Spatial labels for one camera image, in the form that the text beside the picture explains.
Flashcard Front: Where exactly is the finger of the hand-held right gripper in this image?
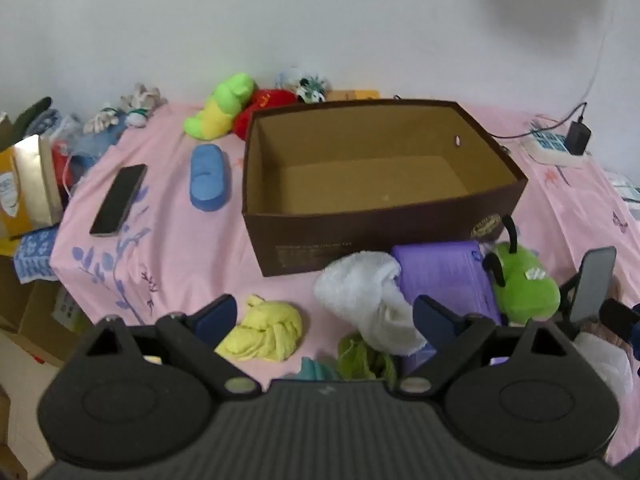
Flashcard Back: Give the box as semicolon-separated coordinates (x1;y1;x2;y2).
599;299;640;361

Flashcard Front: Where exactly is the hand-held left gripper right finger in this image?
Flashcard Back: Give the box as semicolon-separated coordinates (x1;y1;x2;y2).
395;295;573;396

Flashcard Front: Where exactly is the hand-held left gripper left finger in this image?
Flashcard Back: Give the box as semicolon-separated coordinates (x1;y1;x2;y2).
87;294;263;398

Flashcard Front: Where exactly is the white thin cloth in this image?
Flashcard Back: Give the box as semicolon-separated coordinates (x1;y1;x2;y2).
574;332;634;402

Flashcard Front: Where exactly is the yellow cloth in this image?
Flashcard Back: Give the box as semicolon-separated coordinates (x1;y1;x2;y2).
215;295;304;362

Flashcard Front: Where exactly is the white towel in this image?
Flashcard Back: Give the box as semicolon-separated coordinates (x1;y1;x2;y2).
314;251;428;356

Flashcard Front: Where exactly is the teal cloth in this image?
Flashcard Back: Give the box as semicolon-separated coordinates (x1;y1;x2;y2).
295;357;342;382

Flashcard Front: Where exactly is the brown cardboard box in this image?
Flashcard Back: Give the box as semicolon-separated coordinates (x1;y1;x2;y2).
241;99;529;278

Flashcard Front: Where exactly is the purple tissue packet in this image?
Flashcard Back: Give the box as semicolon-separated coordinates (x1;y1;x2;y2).
391;241;502;377

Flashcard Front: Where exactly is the small green cloth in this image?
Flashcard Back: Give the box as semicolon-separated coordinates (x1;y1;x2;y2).
337;332;398;382

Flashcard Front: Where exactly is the green bug plush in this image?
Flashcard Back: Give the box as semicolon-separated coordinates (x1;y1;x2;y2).
482;216;561;326

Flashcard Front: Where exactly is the checked cloth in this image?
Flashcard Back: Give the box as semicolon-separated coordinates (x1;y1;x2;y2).
604;172;640;217

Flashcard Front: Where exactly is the blue plush slipper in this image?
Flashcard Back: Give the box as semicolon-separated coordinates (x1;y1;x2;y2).
189;144;232;212

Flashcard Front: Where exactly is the black smartphone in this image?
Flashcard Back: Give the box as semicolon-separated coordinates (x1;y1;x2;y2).
89;164;148;237

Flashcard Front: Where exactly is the white power strip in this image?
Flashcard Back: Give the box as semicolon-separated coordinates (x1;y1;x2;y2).
520;127;592;169

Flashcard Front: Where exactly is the black charger adapter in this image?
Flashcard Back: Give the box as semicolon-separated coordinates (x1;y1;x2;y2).
565;119;593;156

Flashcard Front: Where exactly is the plain cardboard box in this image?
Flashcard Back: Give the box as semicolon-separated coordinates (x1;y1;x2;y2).
0;255;94;367

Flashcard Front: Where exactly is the blue patterned cloth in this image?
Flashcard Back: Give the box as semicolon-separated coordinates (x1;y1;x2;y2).
14;227;61;284

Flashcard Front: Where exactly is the blue cloth bag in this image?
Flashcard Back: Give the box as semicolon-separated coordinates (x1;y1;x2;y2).
67;120;128;176

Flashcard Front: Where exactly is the green caterpillar plush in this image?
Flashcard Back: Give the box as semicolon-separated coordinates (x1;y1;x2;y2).
183;73;257;141

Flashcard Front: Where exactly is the red plush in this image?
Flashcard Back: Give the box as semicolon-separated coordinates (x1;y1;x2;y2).
233;89;301;142

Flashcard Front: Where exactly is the grey bunny plush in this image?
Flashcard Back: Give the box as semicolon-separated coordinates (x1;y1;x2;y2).
120;82;168;127

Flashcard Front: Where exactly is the yellow tissue box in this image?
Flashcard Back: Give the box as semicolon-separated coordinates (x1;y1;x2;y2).
0;135;64;242

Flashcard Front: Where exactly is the orange box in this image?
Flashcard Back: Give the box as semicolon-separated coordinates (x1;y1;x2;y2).
325;89;381;102

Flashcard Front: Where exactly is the small green white plush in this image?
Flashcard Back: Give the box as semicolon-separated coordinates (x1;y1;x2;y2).
295;76;329;104

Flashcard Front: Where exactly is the dark cloth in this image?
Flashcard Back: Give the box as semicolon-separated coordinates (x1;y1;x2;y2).
12;96;54;141

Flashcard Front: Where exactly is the black cable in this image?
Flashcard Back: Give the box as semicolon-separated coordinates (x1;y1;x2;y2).
487;102;589;140

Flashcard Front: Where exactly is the white wall cable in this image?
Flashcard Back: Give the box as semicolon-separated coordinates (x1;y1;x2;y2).
580;7;617;107

